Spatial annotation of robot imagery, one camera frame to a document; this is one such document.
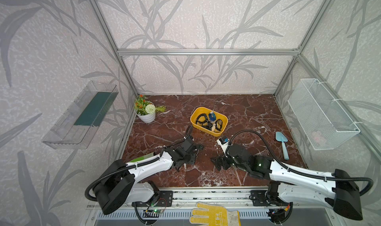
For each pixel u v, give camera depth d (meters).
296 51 0.94
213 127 0.95
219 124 1.02
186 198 0.75
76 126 0.65
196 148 0.92
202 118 1.05
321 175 0.45
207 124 0.98
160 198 0.72
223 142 0.67
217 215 0.69
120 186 0.41
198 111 1.04
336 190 0.41
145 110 0.93
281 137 0.94
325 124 0.63
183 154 0.65
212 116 1.01
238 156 0.56
